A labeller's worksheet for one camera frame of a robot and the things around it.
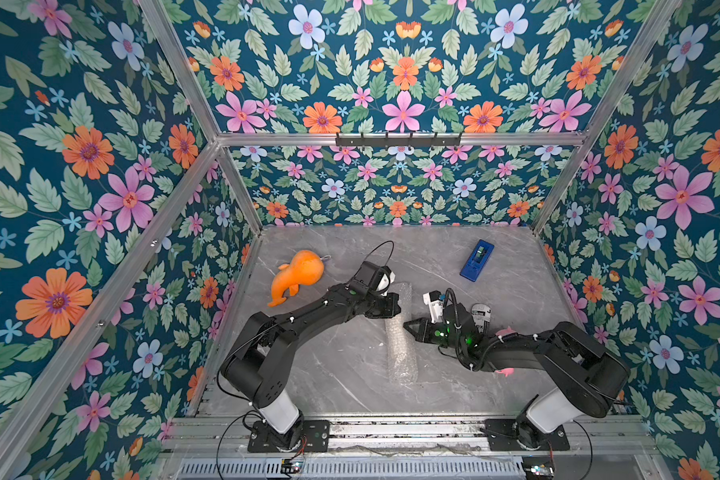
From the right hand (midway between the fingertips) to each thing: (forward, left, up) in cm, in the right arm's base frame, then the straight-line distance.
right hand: (408, 320), depth 86 cm
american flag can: (+6, -23, -5) cm, 24 cm away
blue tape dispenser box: (+26, -25, -3) cm, 36 cm away
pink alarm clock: (0, -30, -5) cm, 30 cm away
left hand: (+2, +1, +3) cm, 4 cm away
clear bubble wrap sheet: (+7, 0, -2) cm, 7 cm away
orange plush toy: (+18, +34, 0) cm, 39 cm away
